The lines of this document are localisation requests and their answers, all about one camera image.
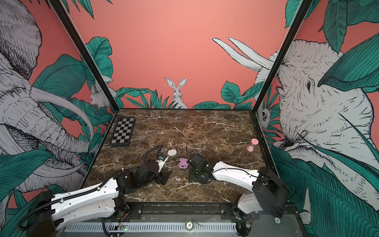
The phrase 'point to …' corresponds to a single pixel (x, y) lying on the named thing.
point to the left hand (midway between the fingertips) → (166, 166)
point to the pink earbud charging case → (183, 164)
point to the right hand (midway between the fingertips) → (190, 178)
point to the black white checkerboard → (122, 135)
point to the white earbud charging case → (172, 152)
